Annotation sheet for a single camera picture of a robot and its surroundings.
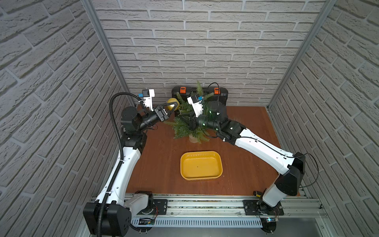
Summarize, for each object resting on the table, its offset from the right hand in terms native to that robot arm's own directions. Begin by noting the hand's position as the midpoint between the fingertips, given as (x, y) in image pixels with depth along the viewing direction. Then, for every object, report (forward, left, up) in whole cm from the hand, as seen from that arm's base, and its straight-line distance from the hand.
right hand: (181, 116), depth 66 cm
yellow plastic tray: (-10, -8, -36) cm, 38 cm away
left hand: (+1, +1, +7) cm, 7 cm away
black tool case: (+27, -1, -8) cm, 28 cm away
